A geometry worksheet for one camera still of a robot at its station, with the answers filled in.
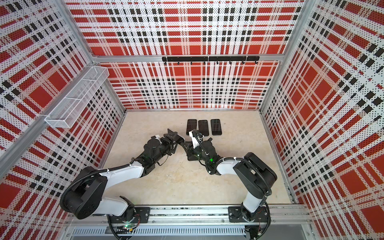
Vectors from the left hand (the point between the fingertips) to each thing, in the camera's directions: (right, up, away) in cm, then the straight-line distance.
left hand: (179, 138), depth 84 cm
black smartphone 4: (-1, +1, -4) cm, 4 cm away
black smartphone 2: (+14, +6, +30) cm, 33 cm away
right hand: (+1, -4, -1) cm, 4 cm away
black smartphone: (+5, +7, +27) cm, 29 cm away
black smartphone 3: (+24, +6, +31) cm, 40 cm away
